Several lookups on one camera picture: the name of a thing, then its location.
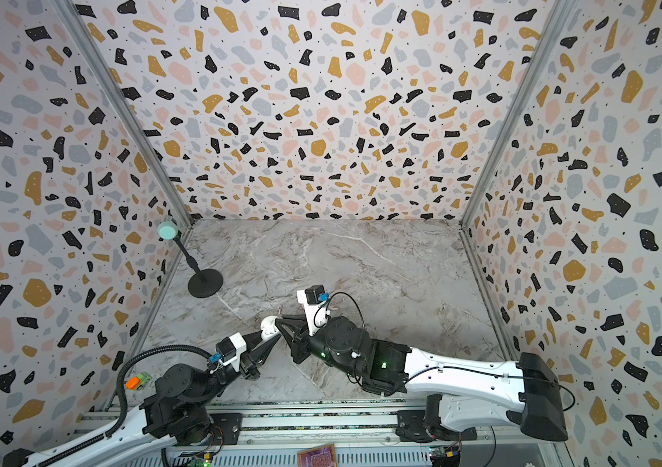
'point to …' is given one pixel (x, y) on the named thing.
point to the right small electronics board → (445, 455)
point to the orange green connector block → (135, 382)
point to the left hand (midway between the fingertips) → (277, 329)
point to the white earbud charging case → (269, 328)
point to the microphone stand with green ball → (203, 283)
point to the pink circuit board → (321, 456)
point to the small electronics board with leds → (202, 462)
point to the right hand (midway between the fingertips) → (276, 320)
